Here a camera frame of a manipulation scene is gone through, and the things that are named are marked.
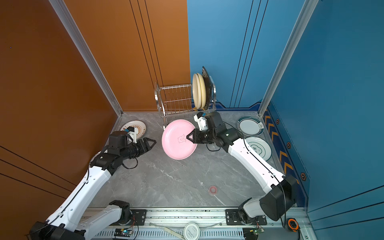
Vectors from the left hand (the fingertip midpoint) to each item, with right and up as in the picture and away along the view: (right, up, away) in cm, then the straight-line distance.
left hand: (153, 142), depth 77 cm
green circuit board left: (-13, -43, -6) cm, 45 cm away
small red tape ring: (+32, -26, +6) cm, 42 cm away
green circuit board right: (+49, -42, -7) cm, 65 cm away
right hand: (+18, +3, -4) cm, 18 cm away
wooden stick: (+12, -42, -7) cm, 45 cm away
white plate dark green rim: (+65, +8, +39) cm, 76 cm away
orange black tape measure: (+67, -37, -8) cm, 77 cm away
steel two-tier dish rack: (+11, +24, +12) cm, 29 cm away
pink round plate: (+11, +1, -1) cm, 12 cm away
